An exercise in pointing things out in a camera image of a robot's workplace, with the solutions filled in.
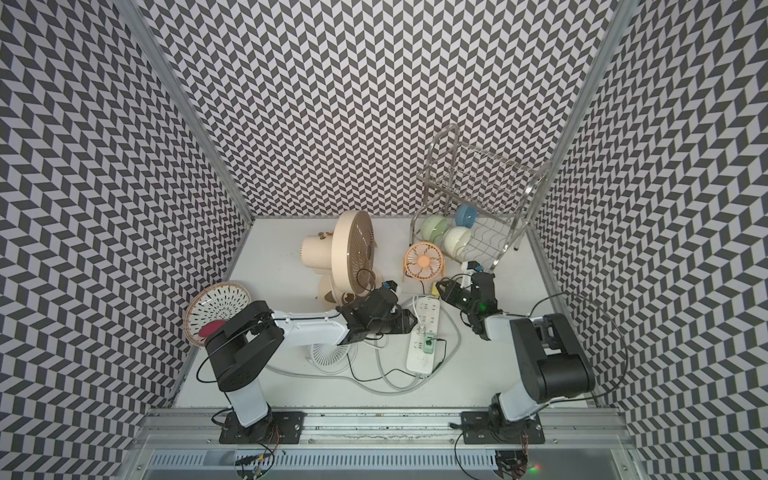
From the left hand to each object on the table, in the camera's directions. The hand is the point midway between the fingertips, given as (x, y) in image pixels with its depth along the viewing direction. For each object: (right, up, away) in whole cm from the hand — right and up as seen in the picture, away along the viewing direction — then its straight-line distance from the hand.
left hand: (411, 324), depth 87 cm
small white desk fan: (-21, -7, -8) cm, 24 cm away
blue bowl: (+20, +33, +15) cm, 42 cm away
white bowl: (+15, +25, +9) cm, 30 cm away
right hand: (+9, +10, +6) cm, 14 cm away
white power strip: (+5, 0, +1) cm, 5 cm away
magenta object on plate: (-59, 0, -1) cm, 59 cm away
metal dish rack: (+18, +35, -4) cm, 40 cm away
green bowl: (+7, +30, +12) cm, 33 cm away
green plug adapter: (+4, -3, -8) cm, 10 cm away
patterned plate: (-63, +5, +5) cm, 63 cm away
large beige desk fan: (-17, +21, -16) cm, 31 cm away
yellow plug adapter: (+7, +9, +5) cm, 13 cm away
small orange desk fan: (+4, +18, +9) cm, 21 cm away
